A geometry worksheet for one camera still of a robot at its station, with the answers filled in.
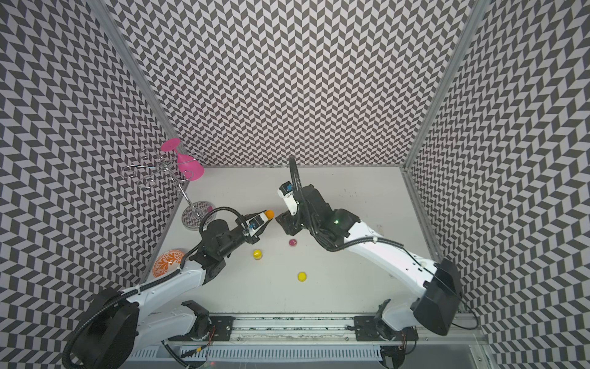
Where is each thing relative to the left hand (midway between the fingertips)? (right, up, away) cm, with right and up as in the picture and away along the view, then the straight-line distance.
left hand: (266, 214), depth 80 cm
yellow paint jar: (-5, -16, +7) cm, 18 cm away
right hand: (+7, -1, -6) cm, 10 cm away
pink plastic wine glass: (-32, +17, +9) cm, 38 cm away
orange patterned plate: (-39, -18, +3) cm, 43 cm away
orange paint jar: (+3, +2, -13) cm, 14 cm away
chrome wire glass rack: (-52, +18, +18) cm, 58 cm away
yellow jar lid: (+12, -24, +4) cm, 27 cm away
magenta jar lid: (+9, -13, +12) cm, 20 cm away
